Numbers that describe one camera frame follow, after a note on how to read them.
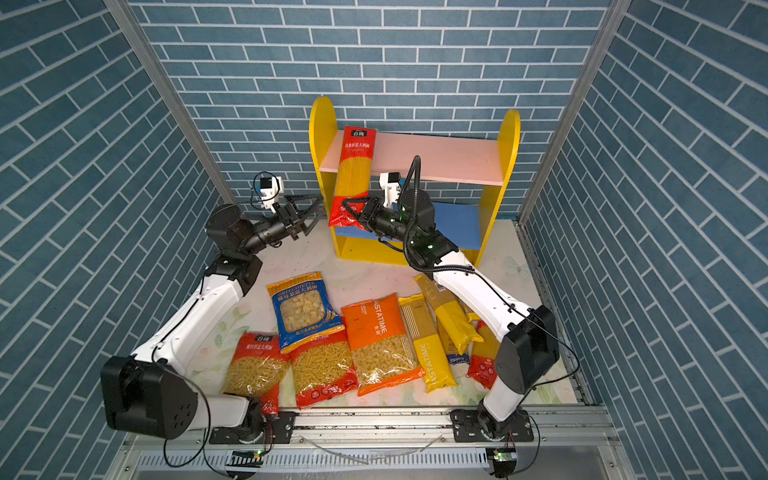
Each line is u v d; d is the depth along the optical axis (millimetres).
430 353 844
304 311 908
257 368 789
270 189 643
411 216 536
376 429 753
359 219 636
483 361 828
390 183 657
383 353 825
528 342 432
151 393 402
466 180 741
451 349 847
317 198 633
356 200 666
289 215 605
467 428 734
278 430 731
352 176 696
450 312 908
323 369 800
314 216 675
